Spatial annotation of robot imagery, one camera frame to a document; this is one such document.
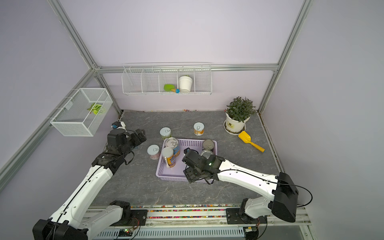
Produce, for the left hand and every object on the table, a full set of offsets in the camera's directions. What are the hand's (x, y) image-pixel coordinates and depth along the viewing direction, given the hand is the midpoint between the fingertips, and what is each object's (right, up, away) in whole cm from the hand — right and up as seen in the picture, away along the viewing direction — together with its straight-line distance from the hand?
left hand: (139, 134), depth 78 cm
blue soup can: (+16, -6, +11) cm, 20 cm away
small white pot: (+23, +31, +14) cm, 41 cm away
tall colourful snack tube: (+14, -10, +5) cm, 19 cm away
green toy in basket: (-25, +14, +2) cm, 29 cm away
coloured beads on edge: (+24, -40, -1) cm, 47 cm away
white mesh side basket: (-33, +11, +4) cm, 35 cm away
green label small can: (+9, 0, +23) cm, 25 cm away
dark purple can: (+37, -7, +10) cm, 39 cm away
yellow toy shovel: (+66, -4, +25) cm, 70 cm away
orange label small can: (+32, +2, +25) cm, 41 cm away
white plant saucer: (+59, -1, +27) cm, 65 cm away
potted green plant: (+57, +13, +17) cm, 61 cm away
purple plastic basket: (+19, -23, +7) cm, 31 cm away
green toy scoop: (+13, +30, +20) cm, 38 cm away
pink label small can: (+4, -11, +13) cm, 17 cm away
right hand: (+28, -18, -2) cm, 34 cm away
